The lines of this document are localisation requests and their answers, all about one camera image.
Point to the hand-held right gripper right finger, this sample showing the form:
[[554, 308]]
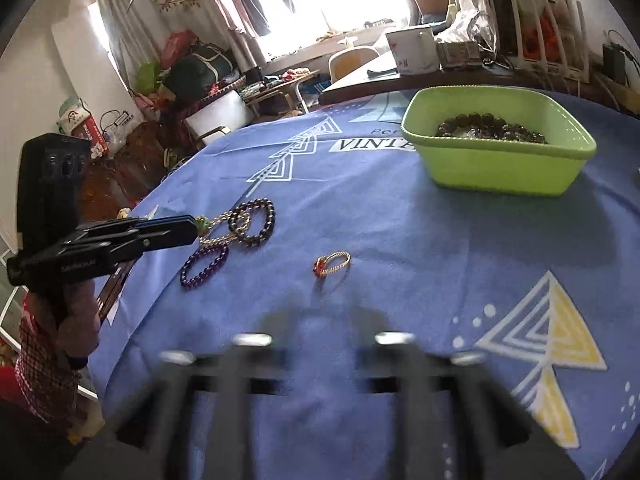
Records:
[[372, 340]]

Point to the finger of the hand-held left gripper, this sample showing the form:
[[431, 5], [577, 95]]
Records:
[[175, 239], [165, 224]]

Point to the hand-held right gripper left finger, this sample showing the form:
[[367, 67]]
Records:
[[280, 340]]

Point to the green plastic basin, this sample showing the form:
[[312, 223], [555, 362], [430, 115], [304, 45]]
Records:
[[500, 170]]

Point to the person's left forearm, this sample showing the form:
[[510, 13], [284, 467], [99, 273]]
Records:
[[45, 370]]

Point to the person's left hand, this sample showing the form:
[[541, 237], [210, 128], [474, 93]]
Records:
[[80, 320]]

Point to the brown patterned cloth pile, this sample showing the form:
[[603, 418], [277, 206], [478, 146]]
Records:
[[140, 160]]

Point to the printed white sack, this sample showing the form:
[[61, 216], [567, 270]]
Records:
[[80, 122]]

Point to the blue printed tablecloth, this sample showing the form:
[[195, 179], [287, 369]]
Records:
[[400, 240]]

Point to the green bag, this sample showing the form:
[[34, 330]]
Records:
[[148, 76]]

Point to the dark duffel bag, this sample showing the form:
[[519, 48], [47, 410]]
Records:
[[200, 67]]

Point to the grey window curtain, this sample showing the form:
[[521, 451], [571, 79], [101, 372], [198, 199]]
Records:
[[120, 35]]

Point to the red bag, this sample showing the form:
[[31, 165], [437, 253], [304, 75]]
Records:
[[177, 47]]

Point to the low wooden table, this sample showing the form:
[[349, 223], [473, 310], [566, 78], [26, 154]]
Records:
[[280, 87]]

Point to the dark wooden desk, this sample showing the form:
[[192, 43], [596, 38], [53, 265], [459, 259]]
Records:
[[360, 85]]

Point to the cream chair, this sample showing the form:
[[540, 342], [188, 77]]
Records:
[[350, 62]]

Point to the white enamel mug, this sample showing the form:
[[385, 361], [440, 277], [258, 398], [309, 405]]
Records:
[[412, 50]]

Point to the small patterned box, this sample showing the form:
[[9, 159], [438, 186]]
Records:
[[457, 52]]

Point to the crumpled clear plastic bag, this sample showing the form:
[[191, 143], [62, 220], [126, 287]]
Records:
[[460, 25]]

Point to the clear plastic storage box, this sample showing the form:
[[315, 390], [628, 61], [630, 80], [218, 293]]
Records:
[[545, 35]]

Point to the black upright monitor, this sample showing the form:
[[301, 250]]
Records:
[[500, 5]]

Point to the black power adapter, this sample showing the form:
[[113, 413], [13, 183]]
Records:
[[615, 65]]

